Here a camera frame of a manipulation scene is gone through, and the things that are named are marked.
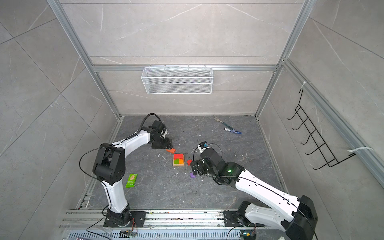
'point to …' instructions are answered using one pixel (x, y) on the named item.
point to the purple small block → (191, 175)
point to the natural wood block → (178, 164)
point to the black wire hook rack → (329, 159)
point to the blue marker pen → (233, 131)
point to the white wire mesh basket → (177, 80)
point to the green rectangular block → (176, 161)
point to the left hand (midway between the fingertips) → (167, 143)
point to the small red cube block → (189, 162)
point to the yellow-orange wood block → (181, 161)
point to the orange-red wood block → (172, 150)
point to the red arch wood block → (178, 156)
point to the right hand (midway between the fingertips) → (198, 160)
